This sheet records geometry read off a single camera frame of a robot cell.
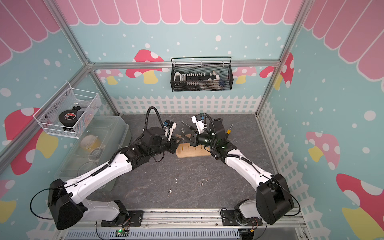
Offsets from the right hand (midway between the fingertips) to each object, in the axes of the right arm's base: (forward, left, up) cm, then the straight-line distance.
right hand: (181, 135), depth 73 cm
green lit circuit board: (-37, +30, -30) cm, 56 cm away
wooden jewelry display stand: (-8, -2, -1) cm, 8 cm away
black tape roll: (+6, +54, +8) cm, 55 cm away
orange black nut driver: (+1, -3, +7) cm, 8 cm away
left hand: (-1, +1, -4) cm, 4 cm away
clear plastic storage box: (+5, +44, -6) cm, 45 cm away
